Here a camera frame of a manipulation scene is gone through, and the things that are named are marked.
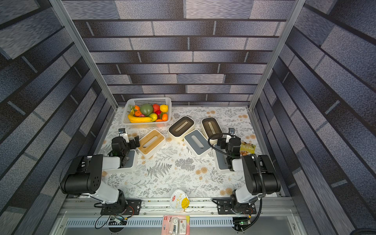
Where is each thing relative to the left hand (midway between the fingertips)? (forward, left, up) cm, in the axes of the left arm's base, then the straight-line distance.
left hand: (131, 135), depth 95 cm
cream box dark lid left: (+5, -30, 0) cm, 30 cm away
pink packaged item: (-47, -33, -4) cm, 57 cm away
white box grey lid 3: (-13, -58, -2) cm, 60 cm away
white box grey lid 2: (-18, -3, -1) cm, 18 cm away
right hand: (+1, -64, +1) cm, 64 cm away
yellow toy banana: (+11, -1, +4) cm, 12 cm away
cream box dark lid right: (+9, -53, 0) cm, 54 cm away
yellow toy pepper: (+26, -18, 0) cm, 32 cm away
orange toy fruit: (+18, -20, -1) cm, 26 cm away
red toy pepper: (+25, -12, +1) cm, 28 cm away
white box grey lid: (-2, -44, -4) cm, 44 cm away
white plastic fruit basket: (+20, -6, +2) cm, 21 cm away
